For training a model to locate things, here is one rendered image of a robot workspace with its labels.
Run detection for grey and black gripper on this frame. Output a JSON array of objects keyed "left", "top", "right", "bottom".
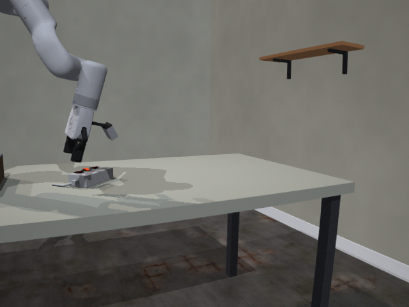
[{"left": 63, "top": 103, "right": 97, "bottom": 162}]

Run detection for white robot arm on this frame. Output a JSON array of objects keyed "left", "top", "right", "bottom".
[{"left": 0, "top": 0, "right": 118, "bottom": 141}]

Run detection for white power strip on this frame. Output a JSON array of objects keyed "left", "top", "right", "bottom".
[{"left": 52, "top": 166, "right": 113, "bottom": 188}]

